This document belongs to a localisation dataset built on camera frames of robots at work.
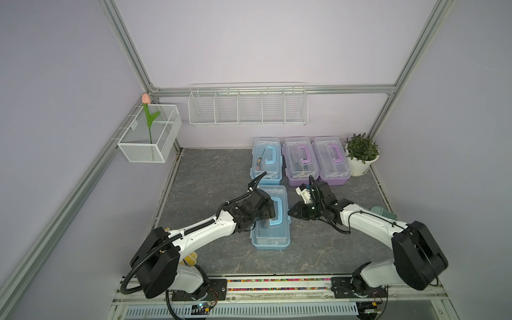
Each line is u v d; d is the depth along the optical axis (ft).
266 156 3.35
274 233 2.61
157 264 1.36
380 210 3.08
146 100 2.78
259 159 3.35
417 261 1.41
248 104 3.27
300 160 3.32
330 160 3.37
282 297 2.40
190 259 2.65
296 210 2.68
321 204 2.24
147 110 2.81
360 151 3.24
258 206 2.10
